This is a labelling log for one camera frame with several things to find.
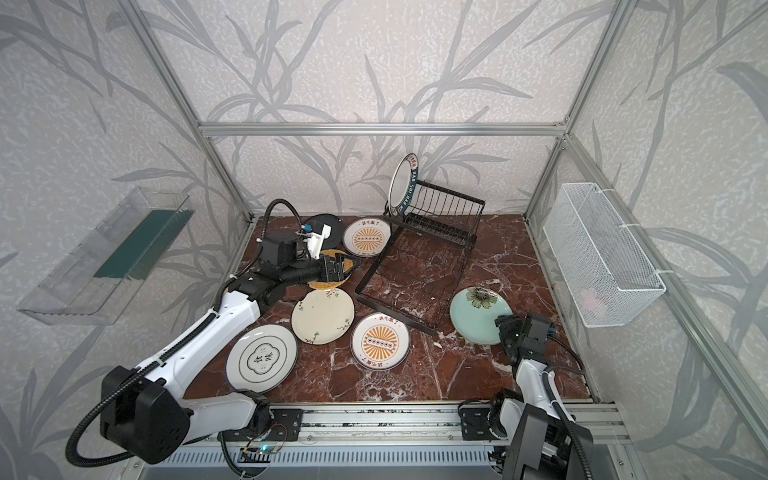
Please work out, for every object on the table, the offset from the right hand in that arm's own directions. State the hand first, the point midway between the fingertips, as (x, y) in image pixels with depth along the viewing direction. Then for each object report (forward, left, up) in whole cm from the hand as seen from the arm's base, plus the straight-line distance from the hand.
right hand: (500, 313), depth 90 cm
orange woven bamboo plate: (+11, +54, -1) cm, 55 cm away
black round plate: (+41, +65, -3) cm, 77 cm away
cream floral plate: (0, +55, -1) cm, 55 cm away
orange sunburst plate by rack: (+32, +44, -2) cm, 54 cm away
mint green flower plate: (0, +8, -1) cm, 8 cm away
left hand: (+6, +42, +23) cm, 49 cm away
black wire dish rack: (+18, +24, -4) cm, 30 cm away
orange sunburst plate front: (-8, +36, -2) cm, 37 cm away
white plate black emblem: (-12, +70, -2) cm, 72 cm away
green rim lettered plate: (+36, +30, +21) cm, 51 cm away
